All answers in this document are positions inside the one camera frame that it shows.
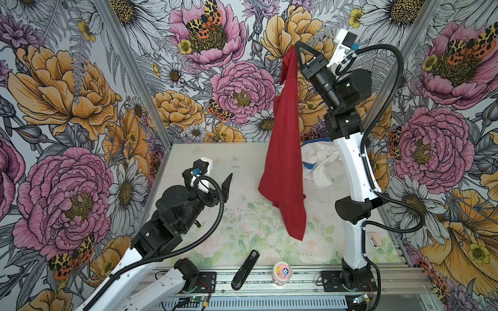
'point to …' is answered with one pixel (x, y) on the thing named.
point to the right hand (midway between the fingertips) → (291, 50)
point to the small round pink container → (282, 273)
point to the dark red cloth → (283, 182)
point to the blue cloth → (308, 165)
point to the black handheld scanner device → (244, 271)
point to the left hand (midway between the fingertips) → (217, 176)
